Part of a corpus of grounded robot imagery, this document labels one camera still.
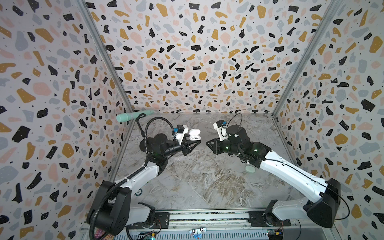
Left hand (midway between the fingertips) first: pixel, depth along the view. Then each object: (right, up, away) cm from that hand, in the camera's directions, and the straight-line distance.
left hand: (200, 138), depth 73 cm
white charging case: (-3, +2, +1) cm, 4 cm away
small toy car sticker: (-1, -43, -4) cm, 43 cm away
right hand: (+3, -1, -3) cm, 4 cm away
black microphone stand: (-33, +12, +8) cm, 36 cm away
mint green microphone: (-38, +11, +1) cm, 40 cm away
